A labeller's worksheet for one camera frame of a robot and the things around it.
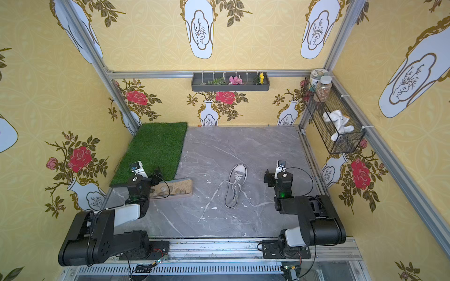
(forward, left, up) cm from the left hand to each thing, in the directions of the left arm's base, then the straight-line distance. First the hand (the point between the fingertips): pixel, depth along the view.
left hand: (143, 170), depth 90 cm
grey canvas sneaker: (+3, -50, -5) cm, 51 cm away
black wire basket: (0, -96, +19) cm, 98 cm away
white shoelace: (-5, -49, -3) cm, 49 cm away
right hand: (0, -72, -2) cm, 72 cm away
